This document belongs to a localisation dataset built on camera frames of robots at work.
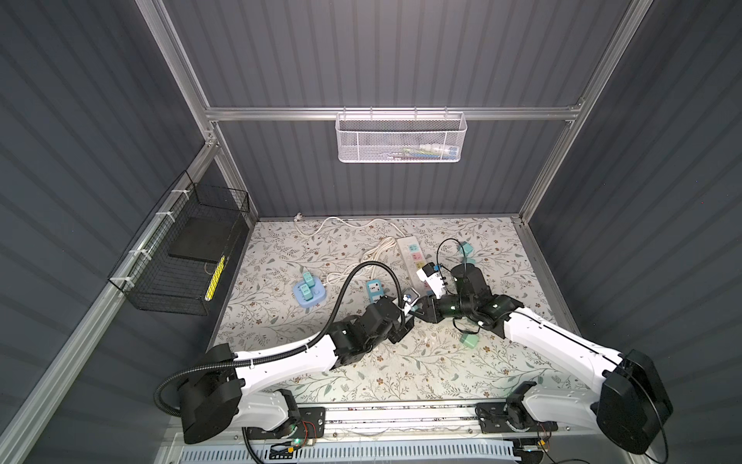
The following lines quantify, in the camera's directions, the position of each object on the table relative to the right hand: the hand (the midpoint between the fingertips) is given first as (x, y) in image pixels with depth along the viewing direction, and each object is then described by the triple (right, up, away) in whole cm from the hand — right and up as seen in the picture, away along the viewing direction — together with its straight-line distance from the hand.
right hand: (412, 310), depth 77 cm
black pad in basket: (-56, +20, -2) cm, 59 cm away
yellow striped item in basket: (-49, +10, -8) cm, 51 cm away
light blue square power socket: (-29, +2, +17) cm, 34 cm away
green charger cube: (+18, -11, +9) cm, 23 cm away
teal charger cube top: (+24, +17, +32) cm, 44 cm away
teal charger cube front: (-32, +3, +14) cm, 35 cm away
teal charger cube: (-33, +7, +19) cm, 39 cm away
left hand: (-2, +1, +1) cm, 2 cm away
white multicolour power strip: (+4, +13, +28) cm, 31 cm away
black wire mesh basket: (-62, +13, -5) cm, 63 cm away
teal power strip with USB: (-10, +3, +19) cm, 22 cm away
